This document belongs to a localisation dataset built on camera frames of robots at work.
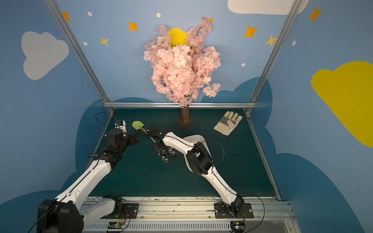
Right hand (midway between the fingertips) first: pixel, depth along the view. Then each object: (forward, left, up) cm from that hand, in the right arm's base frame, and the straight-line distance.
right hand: (161, 145), depth 98 cm
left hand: (-2, +14, +19) cm, 24 cm away
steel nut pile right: (-6, -9, -1) cm, 11 cm away
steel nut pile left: (-6, 0, -1) cm, 6 cm away
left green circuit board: (-46, +15, -2) cm, 48 cm away
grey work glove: (+26, -49, -3) cm, 55 cm away
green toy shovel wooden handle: (+18, +22, -1) cm, 28 cm away
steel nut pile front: (-10, -5, -1) cm, 11 cm away
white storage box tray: (+5, -23, +3) cm, 24 cm away
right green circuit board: (-42, -47, -3) cm, 63 cm away
